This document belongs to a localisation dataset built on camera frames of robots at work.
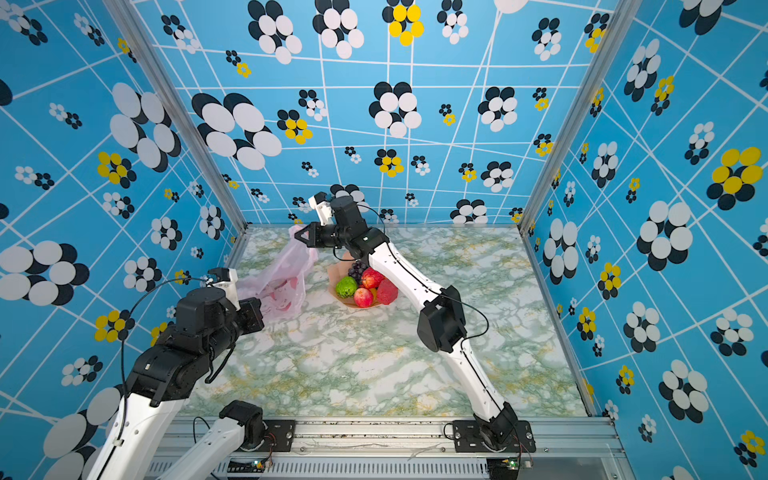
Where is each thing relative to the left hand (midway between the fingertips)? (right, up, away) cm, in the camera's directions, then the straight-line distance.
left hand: (265, 303), depth 69 cm
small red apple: (+21, -2, +21) cm, 30 cm away
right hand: (+4, +15, +13) cm, 20 cm away
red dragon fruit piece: (+28, 0, +21) cm, 35 cm away
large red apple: (+23, +4, +22) cm, 32 cm away
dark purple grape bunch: (+18, +6, +27) cm, 33 cm away
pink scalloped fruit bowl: (+11, +6, +32) cm, 35 cm away
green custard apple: (+16, +1, +22) cm, 27 cm away
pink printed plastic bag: (-8, +2, +29) cm, 30 cm away
